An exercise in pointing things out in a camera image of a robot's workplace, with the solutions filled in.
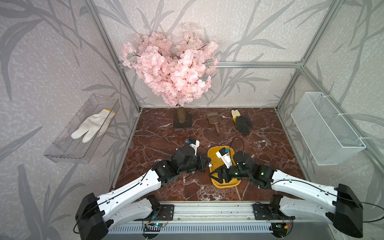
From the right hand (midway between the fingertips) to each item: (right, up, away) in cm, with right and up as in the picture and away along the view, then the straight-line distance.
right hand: (211, 173), depth 72 cm
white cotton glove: (-54, +24, -4) cm, 59 cm away
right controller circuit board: (+32, -26, -1) cm, 42 cm away
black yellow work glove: (+24, +23, +34) cm, 48 cm away
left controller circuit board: (-29, -26, 0) cm, 39 cm away
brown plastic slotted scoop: (+5, +27, +42) cm, 50 cm away
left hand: (0, +6, -1) cm, 6 cm away
